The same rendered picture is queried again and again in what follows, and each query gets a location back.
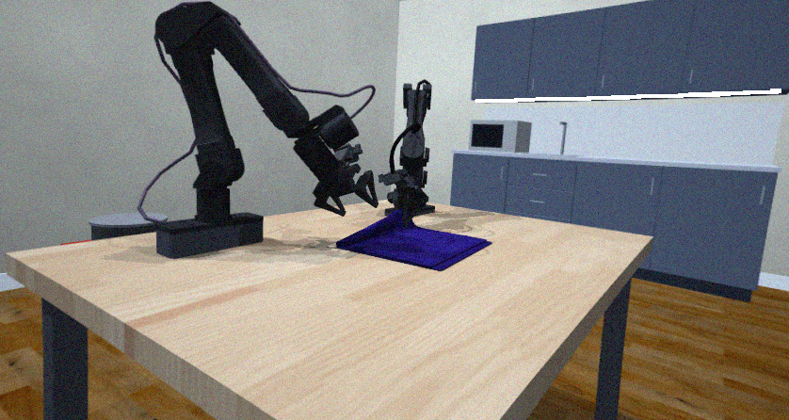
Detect dark blue towel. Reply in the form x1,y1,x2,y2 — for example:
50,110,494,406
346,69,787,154
335,208,492,271

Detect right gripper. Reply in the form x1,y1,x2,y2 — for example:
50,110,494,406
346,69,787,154
309,143,378,217

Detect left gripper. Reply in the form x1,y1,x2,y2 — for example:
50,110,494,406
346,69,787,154
382,169,428,227

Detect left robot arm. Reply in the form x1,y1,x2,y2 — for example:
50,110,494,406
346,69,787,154
378,84,432,189

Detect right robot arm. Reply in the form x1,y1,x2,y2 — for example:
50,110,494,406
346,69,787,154
155,1,359,234

